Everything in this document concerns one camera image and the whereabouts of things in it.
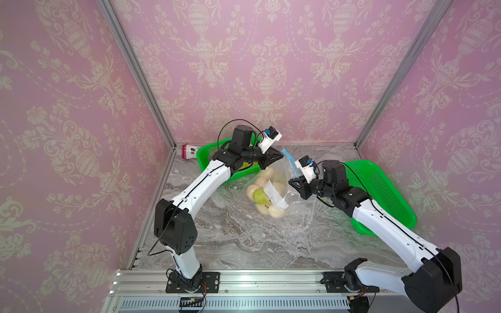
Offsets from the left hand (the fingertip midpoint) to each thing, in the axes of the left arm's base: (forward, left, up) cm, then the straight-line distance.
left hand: (280, 155), depth 75 cm
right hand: (-10, -1, -8) cm, 12 cm away
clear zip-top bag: (-10, +4, -12) cm, 16 cm away
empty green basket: (+12, -50, -28) cm, 59 cm away
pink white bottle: (+24, +47, -24) cm, 58 cm away
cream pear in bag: (-4, +12, -20) cm, 23 cm away
